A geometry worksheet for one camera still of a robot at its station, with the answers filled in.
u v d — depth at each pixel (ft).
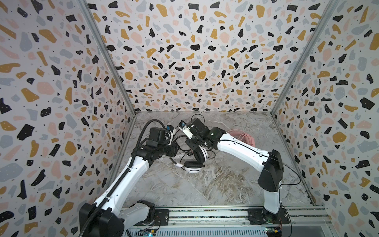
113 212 1.27
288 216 2.43
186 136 2.35
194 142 2.34
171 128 2.30
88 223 1.13
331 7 2.35
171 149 2.26
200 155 2.50
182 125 2.31
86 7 2.28
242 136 3.23
